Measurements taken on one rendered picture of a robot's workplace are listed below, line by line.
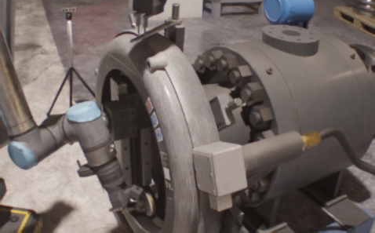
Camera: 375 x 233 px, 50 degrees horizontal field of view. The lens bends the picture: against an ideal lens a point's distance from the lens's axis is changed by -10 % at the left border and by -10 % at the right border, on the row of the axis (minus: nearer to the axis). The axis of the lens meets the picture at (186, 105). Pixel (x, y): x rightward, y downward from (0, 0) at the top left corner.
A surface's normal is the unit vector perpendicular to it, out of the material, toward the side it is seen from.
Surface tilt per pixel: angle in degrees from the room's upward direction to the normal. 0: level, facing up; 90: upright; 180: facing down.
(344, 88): 50
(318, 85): 44
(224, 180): 67
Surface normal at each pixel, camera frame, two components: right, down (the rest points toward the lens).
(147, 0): -0.48, 0.36
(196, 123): 0.37, -0.26
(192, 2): 0.38, 0.41
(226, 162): 0.45, 0.02
